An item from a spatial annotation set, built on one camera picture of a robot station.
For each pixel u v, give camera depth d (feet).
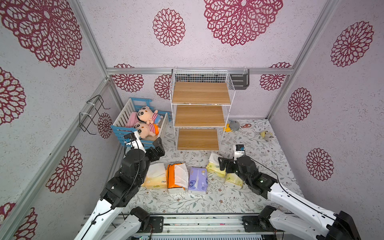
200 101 2.41
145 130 3.18
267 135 3.46
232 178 2.79
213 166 2.92
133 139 1.72
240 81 3.11
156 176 2.76
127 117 3.41
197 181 2.67
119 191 1.40
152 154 1.84
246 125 3.84
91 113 2.55
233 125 3.60
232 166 2.29
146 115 3.37
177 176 2.72
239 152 2.28
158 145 1.89
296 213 1.57
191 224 2.46
